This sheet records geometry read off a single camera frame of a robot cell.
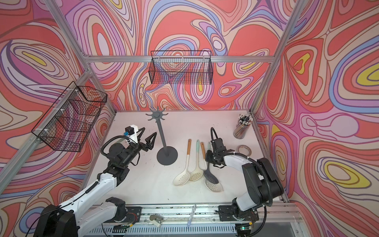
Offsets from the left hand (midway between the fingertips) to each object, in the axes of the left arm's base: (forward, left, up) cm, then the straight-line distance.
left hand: (152, 132), depth 74 cm
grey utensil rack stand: (0, -4, -25) cm, 26 cm away
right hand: (-3, -31, -27) cm, 41 cm away
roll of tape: (+6, -57, -24) cm, 62 cm away
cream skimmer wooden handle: (-15, -16, -25) cm, 33 cm away
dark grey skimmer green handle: (-13, -30, -24) cm, 41 cm away
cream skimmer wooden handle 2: (-20, -30, -19) cm, 41 cm away
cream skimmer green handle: (-12, -24, -25) cm, 37 cm away
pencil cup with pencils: (+15, -53, -15) cm, 57 cm away
